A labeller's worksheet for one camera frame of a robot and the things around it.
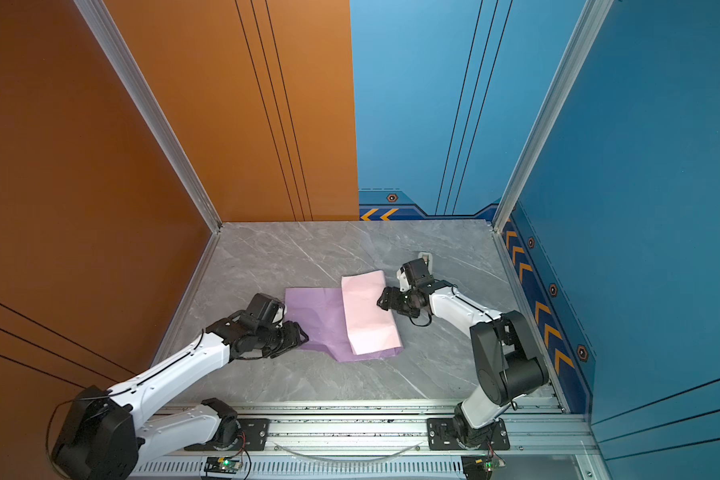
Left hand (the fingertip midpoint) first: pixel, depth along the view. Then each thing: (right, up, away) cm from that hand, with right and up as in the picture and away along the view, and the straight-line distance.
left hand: (304, 338), depth 83 cm
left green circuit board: (-17, -27, -12) cm, 34 cm away
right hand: (+23, +8, +8) cm, 26 cm away
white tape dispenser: (+40, +22, +22) cm, 50 cm away
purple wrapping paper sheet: (+2, +5, +13) cm, 14 cm away
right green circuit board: (+44, -27, -13) cm, 53 cm away
